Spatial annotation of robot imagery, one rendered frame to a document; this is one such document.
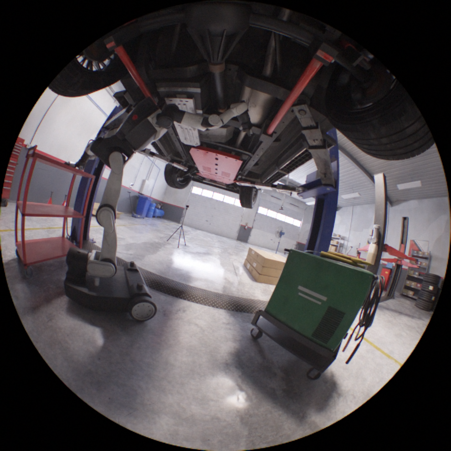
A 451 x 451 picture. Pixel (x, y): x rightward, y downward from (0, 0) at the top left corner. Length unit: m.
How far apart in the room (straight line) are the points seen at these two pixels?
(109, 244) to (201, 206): 9.54
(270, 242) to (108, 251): 10.78
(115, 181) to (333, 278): 1.36
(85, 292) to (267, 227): 10.81
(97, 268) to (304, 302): 1.28
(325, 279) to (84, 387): 1.30
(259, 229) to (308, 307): 10.03
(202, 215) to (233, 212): 2.32
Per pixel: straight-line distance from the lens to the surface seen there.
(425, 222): 9.13
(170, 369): 0.87
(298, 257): 0.93
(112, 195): 0.95
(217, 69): 1.00
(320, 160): 1.21
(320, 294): 0.88
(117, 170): 0.93
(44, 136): 4.43
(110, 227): 0.92
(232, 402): 0.85
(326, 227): 1.73
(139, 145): 0.98
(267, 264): 2.41
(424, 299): 6.36
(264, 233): 10.90
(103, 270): 1.03
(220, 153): 1.81
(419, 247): 8.87
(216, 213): 10.18
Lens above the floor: 0.77
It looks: level
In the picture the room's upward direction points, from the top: 16 degrees clockwise
